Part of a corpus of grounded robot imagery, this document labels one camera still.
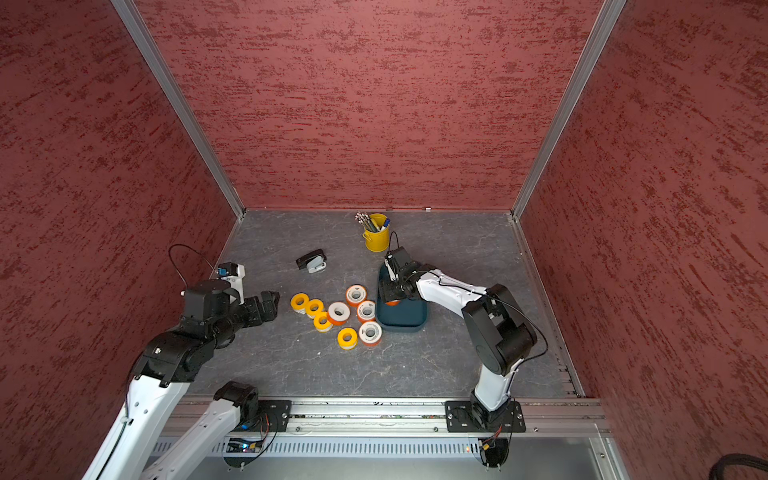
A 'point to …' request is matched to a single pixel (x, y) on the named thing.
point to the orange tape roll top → (393, 303)
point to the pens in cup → (375, 226)
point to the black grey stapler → (313, 262)
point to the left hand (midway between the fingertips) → (261, 305)
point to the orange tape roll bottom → (370, 333)
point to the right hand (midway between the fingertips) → (391, 294)
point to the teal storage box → (410, 315)
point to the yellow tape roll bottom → (347, 338)
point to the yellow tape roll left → (298, 302)
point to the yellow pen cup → (377, 245)
